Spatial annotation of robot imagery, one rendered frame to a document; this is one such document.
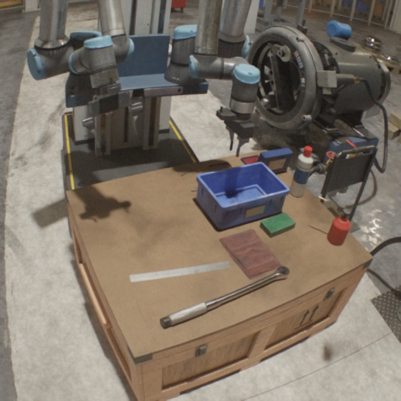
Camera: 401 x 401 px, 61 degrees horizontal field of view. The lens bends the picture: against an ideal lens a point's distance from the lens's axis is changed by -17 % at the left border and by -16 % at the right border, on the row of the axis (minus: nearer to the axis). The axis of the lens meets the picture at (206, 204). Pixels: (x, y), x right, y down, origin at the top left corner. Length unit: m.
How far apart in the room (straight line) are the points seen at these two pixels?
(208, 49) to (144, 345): 1.01
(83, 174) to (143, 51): 0.67
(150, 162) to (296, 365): 1.22
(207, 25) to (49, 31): 0.61
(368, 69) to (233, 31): 1.50
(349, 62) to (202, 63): 1.58
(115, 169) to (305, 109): 1.19
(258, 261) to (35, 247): 1.20
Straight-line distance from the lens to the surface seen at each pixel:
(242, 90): 1.36
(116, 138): 2.11
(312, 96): 2.41
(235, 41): 1.72
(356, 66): 2.86
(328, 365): 1.76
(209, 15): 1.42
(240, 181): 1.62
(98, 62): 1.20
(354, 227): 2.47
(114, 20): 1.38
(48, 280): 1.91
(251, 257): 1.36
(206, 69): 1.44
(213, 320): 1.19
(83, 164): 2.04
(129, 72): 1.86
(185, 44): 1.73
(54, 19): 1.51
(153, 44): 1.84
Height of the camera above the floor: 1.44
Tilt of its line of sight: 39 degrees down
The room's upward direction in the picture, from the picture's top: 8 degrees clockwise
